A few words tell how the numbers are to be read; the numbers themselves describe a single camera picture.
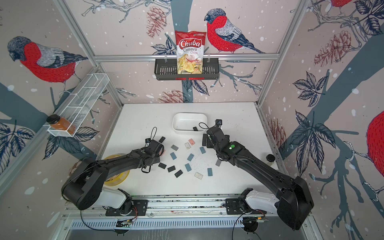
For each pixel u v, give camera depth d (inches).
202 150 37.4
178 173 33.6
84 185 17.0
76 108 30.2
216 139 23.2
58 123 23.7
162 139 39.3
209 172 33.7
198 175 32.9
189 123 42.1
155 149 28.7
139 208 28.9
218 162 35.3
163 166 34.6
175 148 37.6
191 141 38.6
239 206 26.2
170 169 34.2
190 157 36.4
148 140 32.4
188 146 37.5
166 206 29.6
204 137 29.4
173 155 36.4
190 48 33.5
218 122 27.5
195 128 41.1
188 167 34.5
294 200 14.8
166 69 37.2
